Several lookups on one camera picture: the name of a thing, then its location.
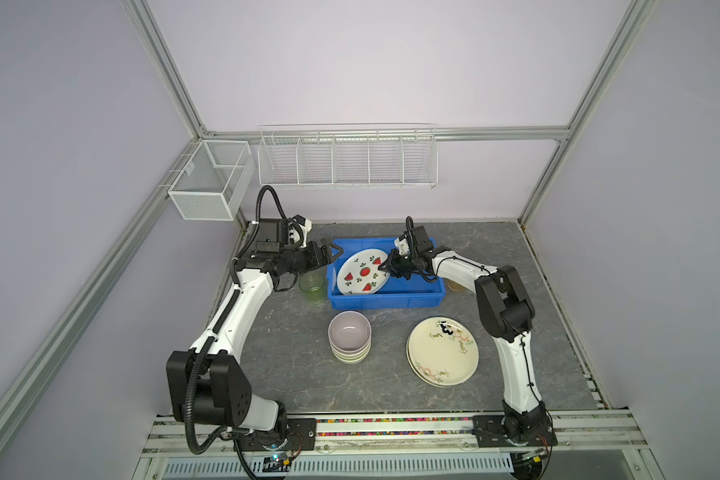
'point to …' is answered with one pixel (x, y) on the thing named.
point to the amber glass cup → (454, 286)
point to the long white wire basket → (349, 155)
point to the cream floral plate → (442, 351)
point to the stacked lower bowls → (350, 358)
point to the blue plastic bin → (395, 292)
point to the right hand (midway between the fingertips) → (378, 269)
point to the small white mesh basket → (215, 180)
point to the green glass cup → (312, 285)
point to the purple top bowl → (349, 331)
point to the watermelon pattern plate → (359, 273)
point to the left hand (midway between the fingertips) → (333, 257)
